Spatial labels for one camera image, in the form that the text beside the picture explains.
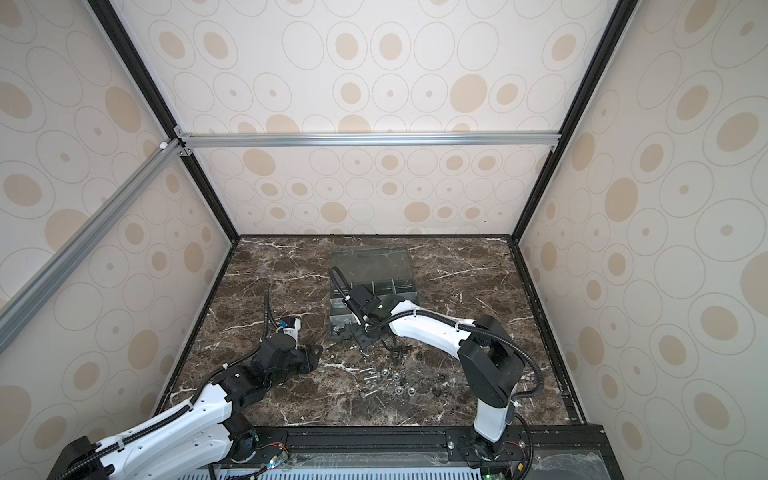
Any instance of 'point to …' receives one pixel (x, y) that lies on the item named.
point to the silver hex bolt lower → (370, 393)
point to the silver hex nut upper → (385, 370)
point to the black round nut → (436, 392)
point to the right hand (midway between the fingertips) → (374, 329)
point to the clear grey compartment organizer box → (383, 270)
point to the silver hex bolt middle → (369, 377)
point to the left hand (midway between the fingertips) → (324, 349)
